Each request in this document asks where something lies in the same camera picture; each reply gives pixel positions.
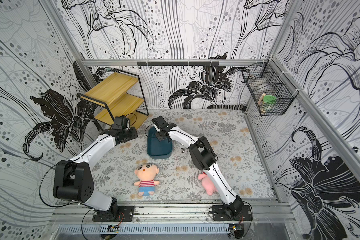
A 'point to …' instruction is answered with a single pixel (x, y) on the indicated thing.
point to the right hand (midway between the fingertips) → (163, 131)
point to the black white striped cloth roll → (229, 106)
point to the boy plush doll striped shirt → (146, 172)
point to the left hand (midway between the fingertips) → (137, 135)
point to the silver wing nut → (183, 149)
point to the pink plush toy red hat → (207, 183)
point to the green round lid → (268, 98)
